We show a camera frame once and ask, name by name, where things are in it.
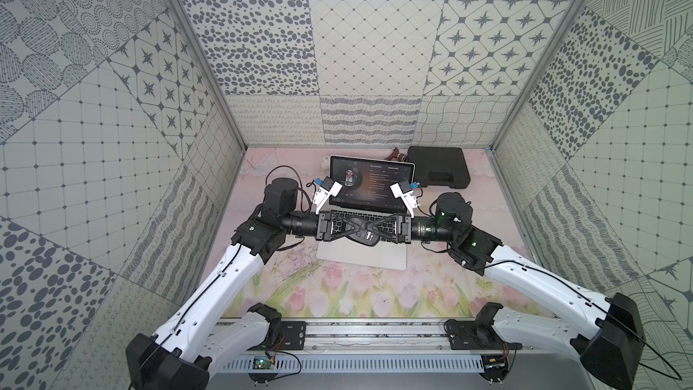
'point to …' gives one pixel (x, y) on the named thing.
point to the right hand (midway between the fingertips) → (369, 230)
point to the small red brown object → (396, 155)
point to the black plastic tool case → (439, 166)
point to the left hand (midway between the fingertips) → (356, 224)
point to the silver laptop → (366, 187)
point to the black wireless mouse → (364, 236)
